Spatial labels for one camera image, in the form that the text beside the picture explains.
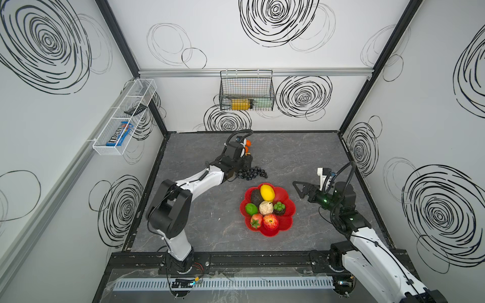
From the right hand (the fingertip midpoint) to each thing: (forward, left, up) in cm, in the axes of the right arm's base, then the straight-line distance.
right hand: (300, 184), depth 78 cm
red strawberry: (-12, +18, -10) cm, 24 cm away
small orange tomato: (+31, +24, -15) cm, 42 cm away
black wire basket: (+48, +24, +13) cm, 56 cm away
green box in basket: (+33, +16, +17) cm, 41 cm away
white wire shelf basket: (+40, +76, +17) cm, 87 cm away
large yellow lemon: (+2, +13, -12) cm, 18 cm away
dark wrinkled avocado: (0, +18, -11) cm, 21 cm away
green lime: (-6, +20, -11) cm, 24 cm away
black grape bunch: (+13, +21, -13) cm, 28 cm away
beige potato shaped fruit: (-6, +14, -9) cm, 18 cm away
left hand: (+16, +23, -3) cm, 28 cm away
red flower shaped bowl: (-10, +5, -15) cm, 19 cm away
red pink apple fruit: (-12, +12, -9) cm, 20 cm away
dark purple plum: (-6, +8, -11) cm, 15 cm away
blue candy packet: (+9, +71, +20) cm, 74 cm away
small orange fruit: (+35, +23, -15) cm, 45 cm away
